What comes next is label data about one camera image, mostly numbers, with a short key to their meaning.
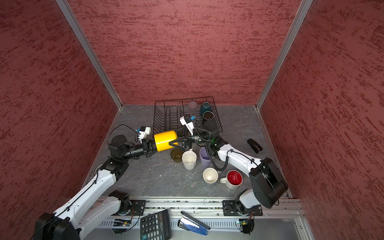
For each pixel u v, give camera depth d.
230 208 0.74
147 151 0.63
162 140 0.63
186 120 0.63
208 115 1.01
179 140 0.61
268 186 0.43
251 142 0.97
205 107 1.03
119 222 0.73
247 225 0.71
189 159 0.88
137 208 0.73
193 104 1.08
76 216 0.42
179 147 0.63
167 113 1.10
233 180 0.81
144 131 0.70
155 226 0.68
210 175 0.83
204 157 0.80
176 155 0.91
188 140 0.62
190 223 0.69
